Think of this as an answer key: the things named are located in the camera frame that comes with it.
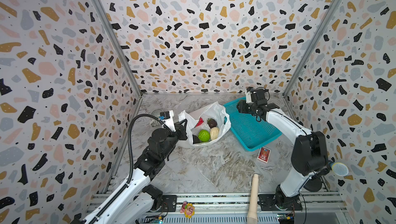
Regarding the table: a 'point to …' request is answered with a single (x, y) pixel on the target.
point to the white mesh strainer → (340, 169)
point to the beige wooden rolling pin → (252, 218)
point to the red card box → (264, 155)
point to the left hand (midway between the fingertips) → (187, 118)
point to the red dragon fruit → (200, 121)
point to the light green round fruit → (203, 135)
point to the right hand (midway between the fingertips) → (238, 103)
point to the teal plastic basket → (252, 134)
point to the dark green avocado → (195, 139)
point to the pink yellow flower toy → (188, 209)
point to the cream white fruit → (214, 133)
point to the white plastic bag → (217, 112)
